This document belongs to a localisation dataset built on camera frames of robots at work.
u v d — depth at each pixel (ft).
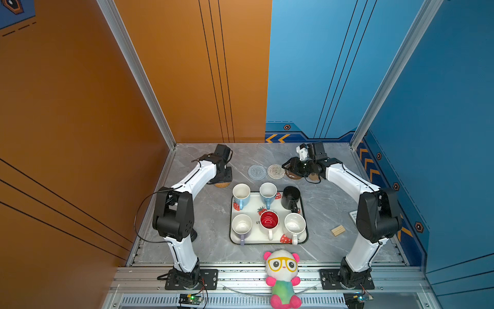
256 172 3.46
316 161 2.37
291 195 3.03
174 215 1.61
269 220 2.85
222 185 3.34
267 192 3.02
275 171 3.46
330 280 2.38
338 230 2.78
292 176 3.42
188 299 2.33
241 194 3.07
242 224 2.84
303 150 2.79
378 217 1.58
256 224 2.85
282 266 2.29
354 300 2.33
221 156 2.43
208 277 2.43
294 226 2.82
